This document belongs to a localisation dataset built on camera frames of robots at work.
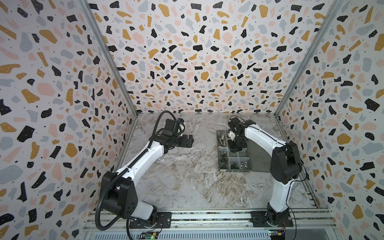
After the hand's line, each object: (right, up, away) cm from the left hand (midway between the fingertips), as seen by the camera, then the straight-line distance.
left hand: (186, 137), depth 84 cm
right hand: (+26, -7, +7) cm, 28 cm away
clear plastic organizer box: (+32, -15, +7) cm, 36 cm away
